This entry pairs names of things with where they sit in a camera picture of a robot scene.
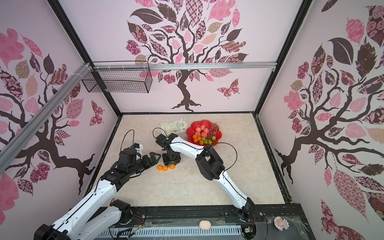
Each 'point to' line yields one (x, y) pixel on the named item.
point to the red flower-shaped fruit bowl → (191, 131)
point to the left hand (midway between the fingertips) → (156, 161)
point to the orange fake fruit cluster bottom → (172, 166)
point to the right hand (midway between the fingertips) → (169, 163)
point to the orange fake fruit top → (199, 138)
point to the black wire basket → (119, 77)
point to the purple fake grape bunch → (212, 130)
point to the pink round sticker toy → (280, 223)
